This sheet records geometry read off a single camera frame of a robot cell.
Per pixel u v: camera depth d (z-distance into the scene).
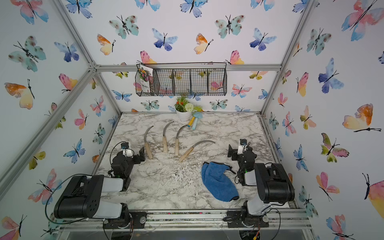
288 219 0.76
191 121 1.14
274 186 0.45
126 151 0.77
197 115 1.17
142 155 0.85
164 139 1.04
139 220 0.73
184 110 1.06
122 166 0.69
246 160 0.69
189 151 0.98
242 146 0.79
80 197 0.44
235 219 0.73
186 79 0.98
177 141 1.04
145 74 0.87
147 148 0.98
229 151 0.84
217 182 0.82
